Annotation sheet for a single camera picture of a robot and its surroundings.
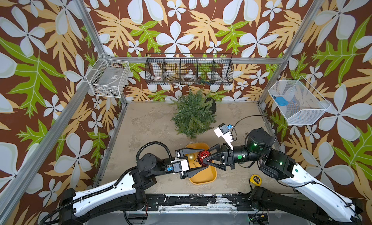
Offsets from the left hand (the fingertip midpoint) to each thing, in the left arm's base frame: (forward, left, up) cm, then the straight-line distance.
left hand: (203, 154), depth 52 cm
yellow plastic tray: (+3, -6, -39) cm, 40 cm away
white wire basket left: (+50, +54, -4) cm, 74 cm away
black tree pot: (+39, -10, -16) cm, 43 cm away
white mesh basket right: (+36, -59, -10) cm, 70 cm away
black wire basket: (+65, +4, -7) cm, 65 cm away
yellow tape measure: (0, -33, -36) cm, 49 cm away
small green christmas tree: (+27, +3, -11) cm, 30 cm away
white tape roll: (+61, +4, -12) cm, 62 cm away
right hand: (-2, 0, 0) cm, 2 cm away
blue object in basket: (+40, -51, -12) cm, 66 cm away
